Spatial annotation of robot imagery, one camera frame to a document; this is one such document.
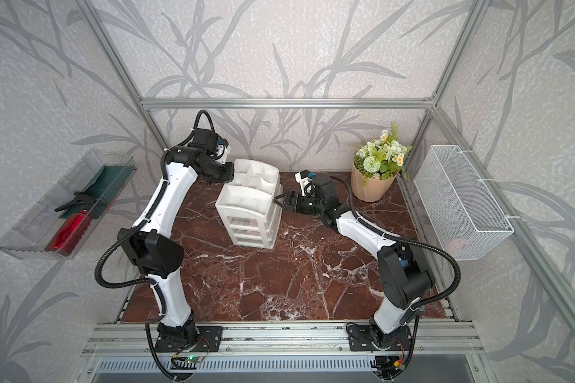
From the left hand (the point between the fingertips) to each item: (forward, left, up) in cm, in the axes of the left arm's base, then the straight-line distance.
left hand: (233, 175), depth 85 cm
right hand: (-8, -17, -4) cm, 19 cm away
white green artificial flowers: (+3, -53, +6) cm, 53 cm away
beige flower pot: (+7, -54, -15) cm, 57 cm away
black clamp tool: (-17, +39, +8) cm, 43 cm away
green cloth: (-12, +36, +6) cm, 38 cm away
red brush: (-29, +33, +9) cm, 45 cm away
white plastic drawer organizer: (-9, -5, -5) cm, 11 cm away
